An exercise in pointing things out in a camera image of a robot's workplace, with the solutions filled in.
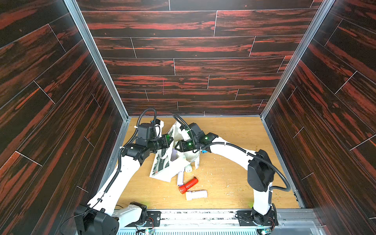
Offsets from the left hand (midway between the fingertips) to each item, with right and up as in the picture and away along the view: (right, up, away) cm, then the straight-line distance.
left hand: (174, 138), depth 75 cm
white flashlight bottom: (+11, -31, +5) cm, 34 cm away
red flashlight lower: (+5, -28, +6) cm, 29 cm away
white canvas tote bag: (-6, -15, -1) cm, 17 cm away
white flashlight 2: (+2, -24, +10) cm, 26 cm away
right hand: (+2, -4, +11) cm, 12 cm away
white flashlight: (+7, -19, +13) cm, 24 cm away
